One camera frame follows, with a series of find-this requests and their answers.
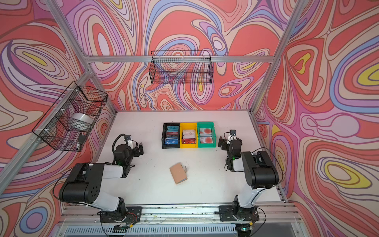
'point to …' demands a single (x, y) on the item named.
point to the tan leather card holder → (178, 173)
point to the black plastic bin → (170, 138)
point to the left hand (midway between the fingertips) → (135, 142)
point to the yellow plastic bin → (188, 135)
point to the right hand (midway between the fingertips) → (228, 139)
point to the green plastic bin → (207, 135)
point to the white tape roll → (80, 122)
